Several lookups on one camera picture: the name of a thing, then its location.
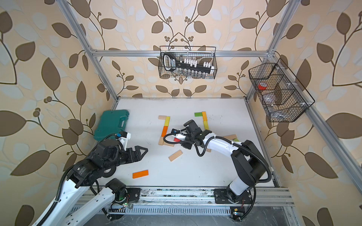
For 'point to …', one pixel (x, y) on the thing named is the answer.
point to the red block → (176, 140)
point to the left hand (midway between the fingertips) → (140, 150)
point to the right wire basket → (283, 97)
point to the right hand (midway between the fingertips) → (182, 138)
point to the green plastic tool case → (111, 122)
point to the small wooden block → (162, 117)
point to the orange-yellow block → (204, 116)
